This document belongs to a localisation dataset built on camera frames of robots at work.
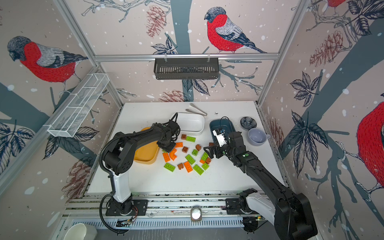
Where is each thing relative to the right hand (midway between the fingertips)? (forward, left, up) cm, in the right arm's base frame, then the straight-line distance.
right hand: (210, 146), depth 82 cm
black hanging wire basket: (+52, +15, +18) cm, 57 cm away
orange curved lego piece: (0, +23, -11) cm, 26 cm away
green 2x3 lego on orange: (-1, +3, -11) cm, 12 cm away
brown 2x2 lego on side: (+6, +7, -11) cm, 15 cm away
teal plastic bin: (+24, -11, -10) cm, 28 cm away
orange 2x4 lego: (-2, +27, -11) cm, 29 cm away
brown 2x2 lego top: (+13, +18, -11) cm, 25 cm away
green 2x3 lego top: (+13, +13, -13) cm, 22 cm away
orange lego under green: (-3, +4, -13) cm, 14 cm away
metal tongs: (+38, +11, -13) cm, 42 cm away
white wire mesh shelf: (+6, +71, +20) cm, 74 cm away
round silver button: (-32, +6, -2) cm, 32 cm away
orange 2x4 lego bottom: (-7, +13, -13) cm, 19 cm away
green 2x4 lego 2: (-8, +24, -12) cm, 28 cm away
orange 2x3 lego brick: (+7, +20, -11) cm, 24 cm away
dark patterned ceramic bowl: (+27, -28, -12) cm, 41 cm away
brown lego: (-8, +17, -10) cm, 22 cm away
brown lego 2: (-3, +1, -11) cm, 12 cm away
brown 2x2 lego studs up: (+8, -1, -11) cm, 13 cm away
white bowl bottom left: (-40, +58, -9) cm, 71 cm away
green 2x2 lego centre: (+2, +9, -12) cm, 15 cm away
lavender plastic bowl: (+15, -32, -12) cm, 37 cm away
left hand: (+4, +27, -10) cm, 29 cm away
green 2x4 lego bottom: (-9, +7, -12) cm, 16 cm away
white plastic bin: (+26, +14, -13) cm, 32 cm away
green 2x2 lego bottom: (-7, +3, -12) cm, 14 cm away
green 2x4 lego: (-3, +12, -12) cm, 17 cm away
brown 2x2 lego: (+4, +16, -12) cm, 20 cm away
